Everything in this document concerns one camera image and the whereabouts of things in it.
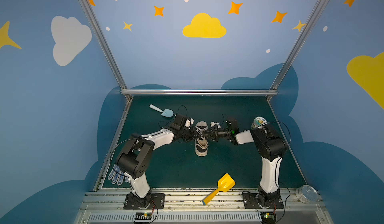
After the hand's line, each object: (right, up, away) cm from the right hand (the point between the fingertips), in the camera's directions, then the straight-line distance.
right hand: (203, 132), depth 91 cm
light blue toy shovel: (-26, +12, +20) cm, 35 cm away
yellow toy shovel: (+11, -27, -11) cm, 31 cm away
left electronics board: (-31, -39, -18) cm, 53 cm away
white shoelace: (-2, 0, +5) cm, 5 cm away
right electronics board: (+31, -40, -17) cm, 54 cm away
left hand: (-1, -1, 0) cm, 2 cm away
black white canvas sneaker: (-1, -7, +2) cm, 8 cm away
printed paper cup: (+37, +6, +8) cm, 39 cm away
